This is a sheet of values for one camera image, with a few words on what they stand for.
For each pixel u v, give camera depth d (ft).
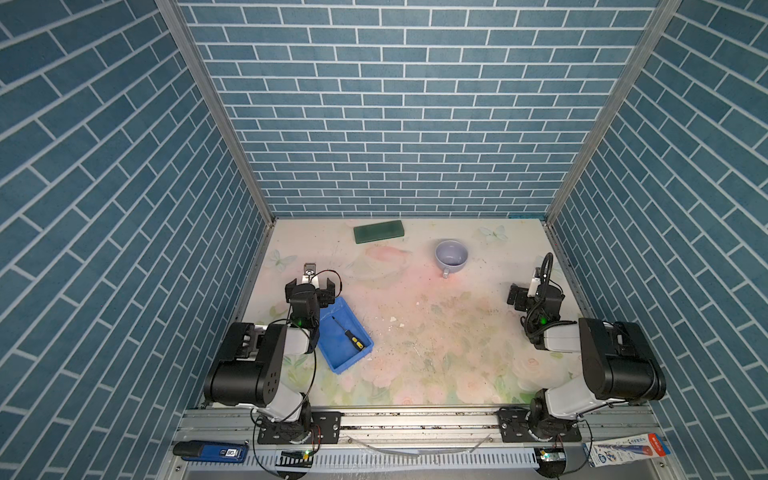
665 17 2.35
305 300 2.34
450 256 3.45
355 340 2.84
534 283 2.76
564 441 2.37
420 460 2.53
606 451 2.28
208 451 2.19
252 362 1.52
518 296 2.85
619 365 1.51
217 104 2.85
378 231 3.89
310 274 2.58
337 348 2.84
